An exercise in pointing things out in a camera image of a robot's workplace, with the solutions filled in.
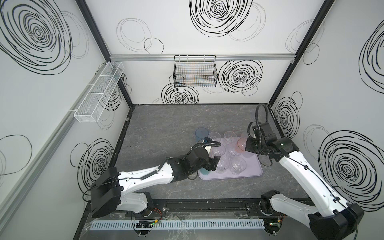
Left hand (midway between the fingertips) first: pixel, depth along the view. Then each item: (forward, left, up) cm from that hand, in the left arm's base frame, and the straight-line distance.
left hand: (216, 154), depth 75 cm
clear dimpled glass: (+19, -11, -13) cm, 25 cm away
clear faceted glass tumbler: (+9, -4, -12) cm, 16 cm away
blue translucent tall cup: (+15, +8, -3) cm, 17 cm away
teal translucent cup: (-9, +6, +1) cm, 11 cm away
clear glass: (+1, -14, -13) cm, 19 cm away
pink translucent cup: (+4, -13, +3) cm, 14 cm away
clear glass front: (+2, -6, -15) cm, 17 cm away
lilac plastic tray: (0, -24, -17) cm, 29 cm away
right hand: (+5, -15, +1) cm, 16 cm away
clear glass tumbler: (+19, -2, -13) cm, 23 cm away
